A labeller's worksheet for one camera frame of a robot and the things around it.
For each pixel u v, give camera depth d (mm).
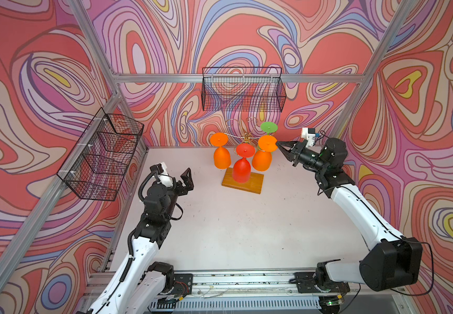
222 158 853
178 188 651
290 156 653
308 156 635
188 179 678
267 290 728
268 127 822
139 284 566
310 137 683
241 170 821
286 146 692
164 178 614
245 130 1153
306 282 739
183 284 727
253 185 1011
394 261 400
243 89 965
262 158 770
